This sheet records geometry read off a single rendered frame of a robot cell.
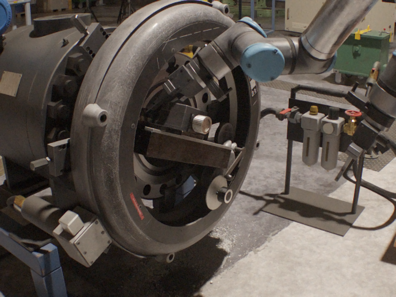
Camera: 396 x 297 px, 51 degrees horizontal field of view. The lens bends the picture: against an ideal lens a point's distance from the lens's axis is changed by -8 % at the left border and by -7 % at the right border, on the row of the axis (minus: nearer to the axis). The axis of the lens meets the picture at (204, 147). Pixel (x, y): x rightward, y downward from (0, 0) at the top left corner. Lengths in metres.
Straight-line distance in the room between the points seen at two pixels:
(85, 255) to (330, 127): 1.18
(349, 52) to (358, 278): 3.08
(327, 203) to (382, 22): 5.44
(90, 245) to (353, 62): 3.73
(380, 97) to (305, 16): 6.85
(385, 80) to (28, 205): 0.97
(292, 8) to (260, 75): 7.02
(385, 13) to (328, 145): 5.63
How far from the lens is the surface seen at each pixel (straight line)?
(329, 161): 1.97
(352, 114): 1.89
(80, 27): 1.08
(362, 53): 4.46
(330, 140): 1.94
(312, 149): 1.99
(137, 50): 1.05
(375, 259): 1.85
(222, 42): 1.12
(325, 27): 0.96
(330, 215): 2.09
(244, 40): 1.05
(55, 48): 1.42
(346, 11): 0.91
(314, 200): 2.20
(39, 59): 1.44
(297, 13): 7.94
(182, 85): 1.10
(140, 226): 1.17
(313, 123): 1.94
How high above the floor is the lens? 1.04
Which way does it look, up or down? 22 degrees down
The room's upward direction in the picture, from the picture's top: 1 degrees counter-clockwise
